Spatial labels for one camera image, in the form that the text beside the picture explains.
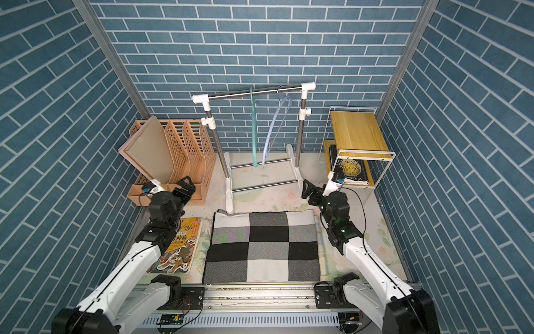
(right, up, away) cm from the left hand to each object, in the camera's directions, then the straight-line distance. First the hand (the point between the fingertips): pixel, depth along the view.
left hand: (190, 181), depth 79 cm
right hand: (+49, -1, +1) cm, 49 cm away
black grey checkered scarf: (+27, -27, +6) cm, 39 cm away
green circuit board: (-4, -48, -7) cm, 49 cm away
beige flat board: (-28, +15, +19) cm, 37 cm away
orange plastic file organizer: (-13, +12, +33) cm, 38 cm away
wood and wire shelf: (+63, +12, -2) cm, 64 cm away
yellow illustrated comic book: (-6, -31, +4) cm, 32 cm away
